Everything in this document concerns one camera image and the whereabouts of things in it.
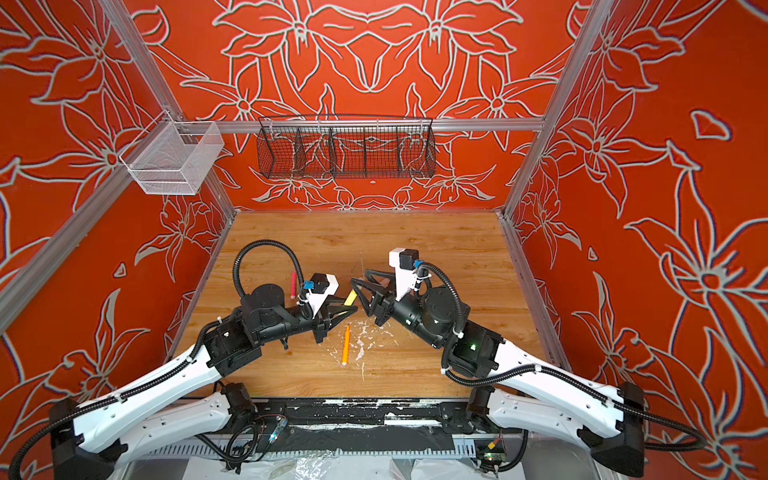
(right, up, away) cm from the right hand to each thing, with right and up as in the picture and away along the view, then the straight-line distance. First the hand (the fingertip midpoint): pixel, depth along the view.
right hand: (352, 280), depth 57 cm
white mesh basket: (-60, +34, +35) cm, 78 cm away
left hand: (-1, -6, +7) cm, 9 cm away
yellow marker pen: (-1, -5, +5) cm, 7 cm away
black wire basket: (-7, +40, +43) cm, 59 cm away
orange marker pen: (-5, -23, +27) cm, 36 cm away
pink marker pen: (-25, -8, +44) cm, 51 cm away
